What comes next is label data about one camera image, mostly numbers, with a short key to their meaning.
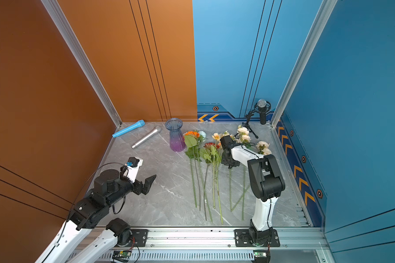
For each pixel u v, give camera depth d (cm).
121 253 72
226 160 89
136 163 59
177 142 99
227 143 80
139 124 116
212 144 100
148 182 62
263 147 100
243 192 87
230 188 89
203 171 95
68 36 77
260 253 70
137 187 61
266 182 50
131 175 59
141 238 74
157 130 112
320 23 73
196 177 91
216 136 102
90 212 46
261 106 96
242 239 72
